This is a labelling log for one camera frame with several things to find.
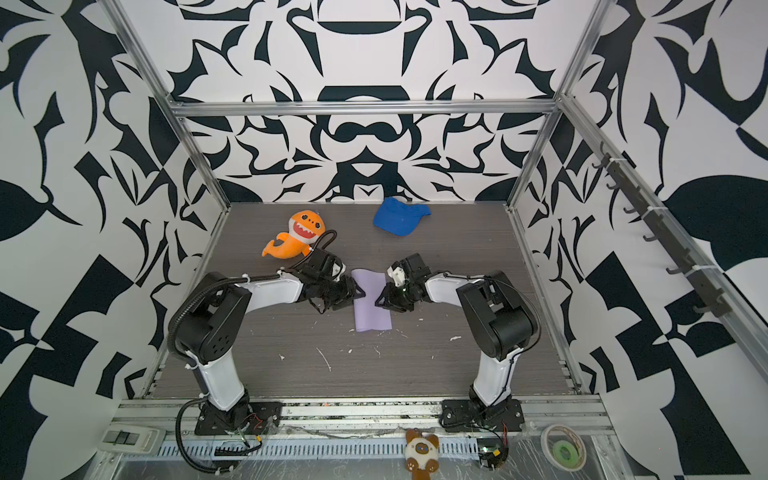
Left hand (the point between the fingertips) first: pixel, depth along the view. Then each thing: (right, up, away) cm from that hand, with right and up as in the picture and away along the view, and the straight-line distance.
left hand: (364, 291), depth 92 cm
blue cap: (+11, +24, +21) cm, 34 cm away
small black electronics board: (+32, -34, -21) cm, 51 cm away
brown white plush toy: (+14, -31, -25) cm, 43 cm away
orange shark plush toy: (-20, +19, +10) cm, 30 cm away
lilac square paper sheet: (+1, -6, -2) cm, 7 cm away
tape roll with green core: (+48, -32, -22) cm, 62 cm away
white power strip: (-52, -30, -22) cm, 64 cm away
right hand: (+5, -3, 0) cm, 6 cm away
